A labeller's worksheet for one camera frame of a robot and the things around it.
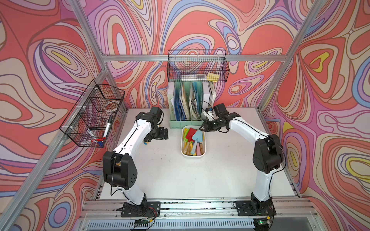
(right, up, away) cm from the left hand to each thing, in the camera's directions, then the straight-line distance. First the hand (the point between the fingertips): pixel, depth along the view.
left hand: (161, 138), depth 85 cm
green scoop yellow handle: (+15, -2, +11) cm, 18 cm away
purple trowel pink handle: (+23, -9, +4) cm, 24 cm away
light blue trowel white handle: (+23, -1, +12) cm, 26 cm away
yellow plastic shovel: (+14, -6, +8) cm, 17 cm away
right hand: (+26, +3, +7) cm, 27 cm away
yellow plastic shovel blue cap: (-13, -5, +13) cm, 19 cm away
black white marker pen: (-23, +8, -16) cm, 29 cm away
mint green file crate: (+16, +24, +11) cm, 31 cm away
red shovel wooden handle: (+18, +2, +14) cm, 23 cm away
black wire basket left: (-36, +9, -12) cm, 38 cm away
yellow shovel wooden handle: (+25, -8, +10) cm, 28 cm away
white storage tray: (+20, -5, +9) cm, 22 cm away
